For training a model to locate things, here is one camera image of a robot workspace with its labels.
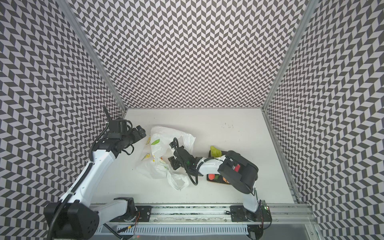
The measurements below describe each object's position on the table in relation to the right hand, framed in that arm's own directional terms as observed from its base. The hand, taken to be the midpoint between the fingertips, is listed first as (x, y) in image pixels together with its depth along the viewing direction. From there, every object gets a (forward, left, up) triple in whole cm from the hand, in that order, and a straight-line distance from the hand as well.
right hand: (172, 159), depth 88 cm
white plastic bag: (-4, +8, +7) cm, 12 cm away
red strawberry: (-11, -23, +1) cm, 25 cm away
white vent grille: (-34, -5, -4) cm, 35 cm away
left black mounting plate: (-27, +11, -2) cm, 30 cm away
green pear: (+2, -26, +3) cm, 26 cm away
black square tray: (-11, -28, -2) cm, 30 cm away
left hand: (+7, +16, +16) cm, 24 cm away
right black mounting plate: (-28, -36, -4) cm, 46 cm away
